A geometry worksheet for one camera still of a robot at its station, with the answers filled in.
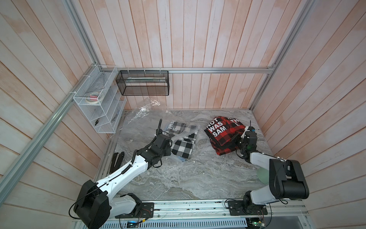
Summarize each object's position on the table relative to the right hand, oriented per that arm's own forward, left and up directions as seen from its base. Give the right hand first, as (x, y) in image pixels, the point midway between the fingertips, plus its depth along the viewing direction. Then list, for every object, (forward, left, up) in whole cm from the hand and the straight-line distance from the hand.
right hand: (232, 132), depth 95 cm
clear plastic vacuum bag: (+8, +68, -7) cm, 69 cm away
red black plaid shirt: (-3, +8, -3) cm, 9 cm away
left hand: (-15, +44, +4) cm, 47 cm away
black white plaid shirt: (-2, +33, -5) cm, 34 cm away
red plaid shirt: (+9, +6, 0) cm, 11 cm away
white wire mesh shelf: (-4, +76, +22) cm, 79 cm away
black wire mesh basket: (+33, +63, +17) cm, 74 cm away
